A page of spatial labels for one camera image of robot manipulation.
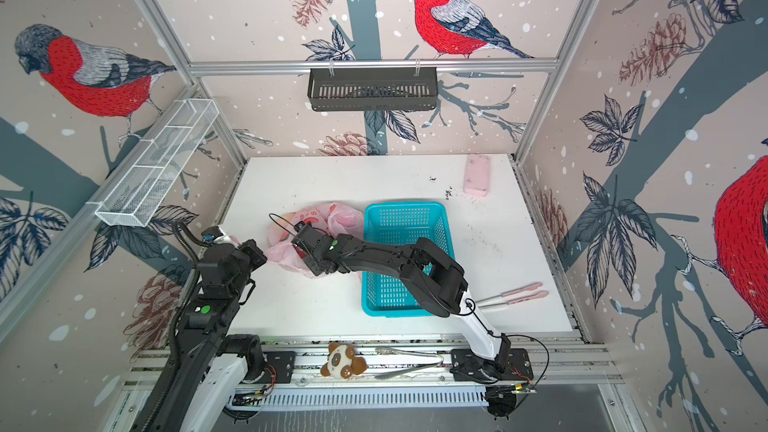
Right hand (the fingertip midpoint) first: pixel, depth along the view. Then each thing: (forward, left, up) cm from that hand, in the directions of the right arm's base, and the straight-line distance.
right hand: (316, 257), depth 90 cm
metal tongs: (-27, -30, -6) cm, 41 cm away
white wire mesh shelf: (+3, +40, +28) cm, 49 cm away
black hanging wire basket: (+55, -12, +25) cm, 61 cm away
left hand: (-3, +13, +15) cm, 20 cm away
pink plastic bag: (+8, -4, +9) cm, 13 cm away
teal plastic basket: (+15, -26, -3) cm, 30 cm away
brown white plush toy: (-27, -13, -2) cm, 30 cm away
